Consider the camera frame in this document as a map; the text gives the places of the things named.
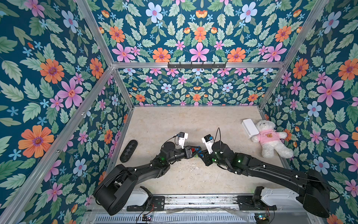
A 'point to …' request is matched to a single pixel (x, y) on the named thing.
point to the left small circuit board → (146, 218)
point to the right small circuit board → (262, 218)
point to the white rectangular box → (250, 127)
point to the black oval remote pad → (128, 151)
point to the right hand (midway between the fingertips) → (199, 153)
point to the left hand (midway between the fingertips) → (201, 149)
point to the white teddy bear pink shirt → (268, 137)
